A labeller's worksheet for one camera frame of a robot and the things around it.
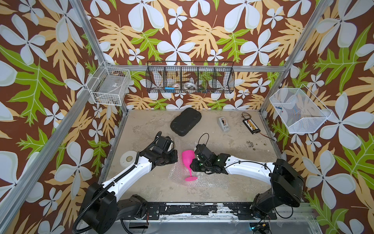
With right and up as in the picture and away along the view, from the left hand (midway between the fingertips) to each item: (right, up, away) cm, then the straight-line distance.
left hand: (179, 155), depth 83 cm
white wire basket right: (+70, +27, 0) cm, 75 cm away
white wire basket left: (-43, +42, +3) cm, 60 cm away
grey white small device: (+32, +18, +24) cm, 44 cm away
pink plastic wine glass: (+5, -1, +4) cm, 7 cm away
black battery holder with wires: (+54, +18, +27) cm, 63 cm away
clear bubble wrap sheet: (+1, -9, +1) cm, 9 cm away
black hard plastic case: (+4, +22, +28) cm, 36 cm away
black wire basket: (+5, +50, +14) cm, 52 cm away
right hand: (+6, -6, 0) cm, 8 cm away
